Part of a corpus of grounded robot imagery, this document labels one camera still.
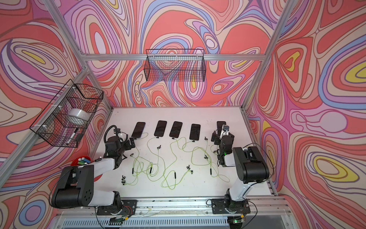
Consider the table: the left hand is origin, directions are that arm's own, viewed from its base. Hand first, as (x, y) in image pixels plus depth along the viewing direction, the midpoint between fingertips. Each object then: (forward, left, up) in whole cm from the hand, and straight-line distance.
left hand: (127, 138), depth 93 cm
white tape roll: (-1, +17, +25) cm, 30 cm away
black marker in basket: (-10, +20, +19) cm, 29 cm away
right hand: (+4, -63, -1) cm, 64 cm away
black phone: (+12, -4, -6) cm, 13 cm away
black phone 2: (+15, -19, -11) cm, 26 cm away
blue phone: (+17, -65, -6) cm, 67 cm away
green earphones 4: (-17, -54, -7) cm, 57 cm away
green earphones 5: (-6, -58, -6) cm, 59 cm away
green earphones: (-17, -9, -8) cm, 20 cm away
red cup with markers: (-17, +19, +5) cm, 26 cm away
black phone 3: (+12, -31, -6) cm, 34 cm away
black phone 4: (+10, -46, -6) cm, 47 cm away
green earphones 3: (-18, -40, -7) cm, 44 cm away
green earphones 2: (-15, -18, -7) cm, 24 cm away
